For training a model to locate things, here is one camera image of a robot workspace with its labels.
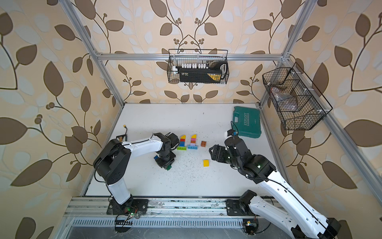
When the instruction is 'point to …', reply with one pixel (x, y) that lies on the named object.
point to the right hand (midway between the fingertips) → (215, 151)
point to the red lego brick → (182, 140)
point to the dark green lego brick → (168, 167)
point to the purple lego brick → (192, 144)
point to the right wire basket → (299, 103)
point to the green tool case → (247, 121)
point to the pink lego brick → (193, 139)
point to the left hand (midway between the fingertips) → (172, 165)
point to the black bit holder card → (122, 136)
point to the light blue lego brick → (192, 147)
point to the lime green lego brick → (181, 148)
